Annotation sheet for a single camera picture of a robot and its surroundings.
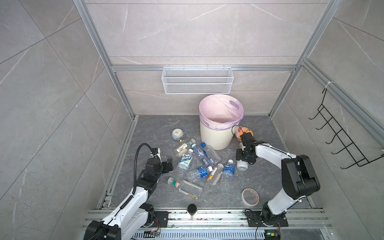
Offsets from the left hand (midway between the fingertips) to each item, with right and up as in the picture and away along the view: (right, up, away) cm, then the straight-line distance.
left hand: (164, 156), depth 86 cm
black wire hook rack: (+85, +5, -27) cm, 89 cm away
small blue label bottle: (+38, -7, -1) cm, 39 cm away
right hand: (+48, -2, +9) cm, 49 cm away
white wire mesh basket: (+20, +50, +14) cm, 55 cm away
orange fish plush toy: (+49, +15, +14) cm, 53 cm away
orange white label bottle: (+30, -10, -2) cm, 32 cm away
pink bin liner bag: (+36, +28, +12) cm, 47 cm away
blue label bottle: (+22, -9, -3) cm, 24 cm away
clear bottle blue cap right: (+30, 0, +11) cm, 32 cm away
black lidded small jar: (+17, -21, -18) cm, 32 cm away
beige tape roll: (+45, -23, -8) cm, 51 cm away
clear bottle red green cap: (+14, -18, -3) cm, 23 cm away
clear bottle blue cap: (+24, -3, +4) cm, 24 cm away
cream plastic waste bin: (+33, +10, +2) cm, 35 cm away
